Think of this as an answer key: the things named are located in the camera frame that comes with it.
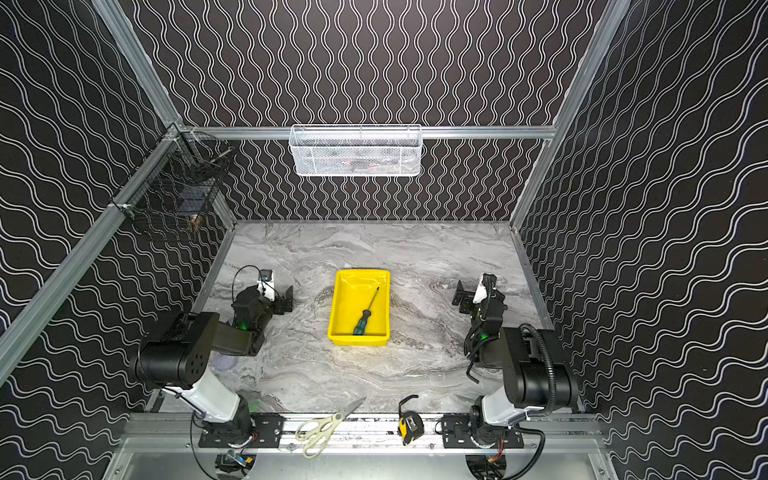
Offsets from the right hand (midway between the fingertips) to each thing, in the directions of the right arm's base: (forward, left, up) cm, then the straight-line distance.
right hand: (481, 285), depth 91 cm
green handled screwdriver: (-12, +37, -6) cm, 39 cm away
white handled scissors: (-39, +45, -8) cm, 60 cm away
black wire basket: (+24, +95, +22) cm, 100 cm away
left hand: (0, +61, -2) cm, 61 cm away
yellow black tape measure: (-37, +22, -6) cm, 43 cm away
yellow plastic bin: (+3, +41, -9) cm, 42 cm away
